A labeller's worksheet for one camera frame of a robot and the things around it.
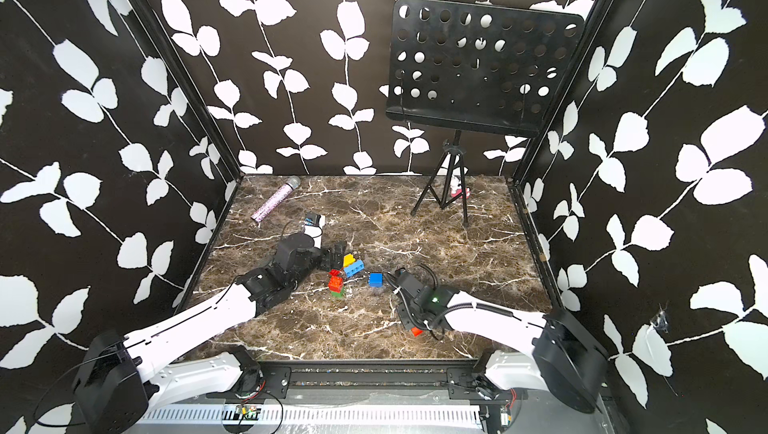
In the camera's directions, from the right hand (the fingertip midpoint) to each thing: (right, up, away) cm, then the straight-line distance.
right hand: (404, 306), depth 84 cm
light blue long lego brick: (-15, +9, +9) cm, 20 cm away
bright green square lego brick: (-20, +2, +4) cm, 21 cm away
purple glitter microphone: (-51, +26, +21) cm, 60 cm away
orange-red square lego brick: (-20, +7, 0) cm, 21 cm away
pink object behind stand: (+22, +34, +28) cm, 50 cm away
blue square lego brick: (-9, +6, +7) cm, 12 cm away
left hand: (-19, +21, -4) cm, 29 cm away
